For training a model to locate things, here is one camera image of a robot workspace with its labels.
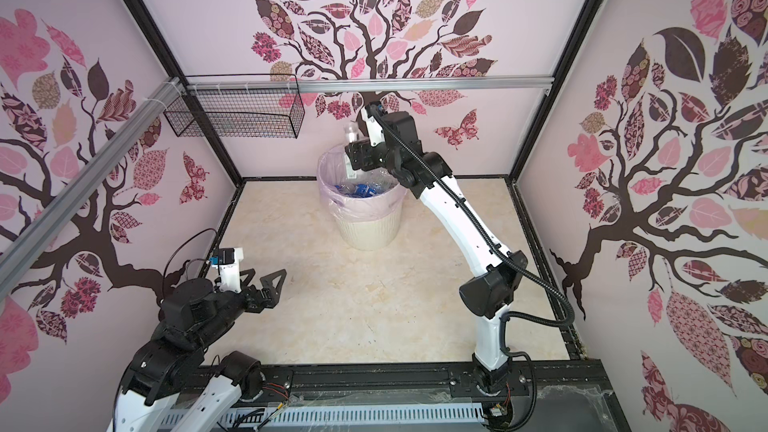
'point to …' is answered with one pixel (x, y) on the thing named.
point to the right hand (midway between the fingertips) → (361, 140)
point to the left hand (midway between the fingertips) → (271, 277)
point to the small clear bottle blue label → (361, 190)
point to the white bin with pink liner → (366, 210)
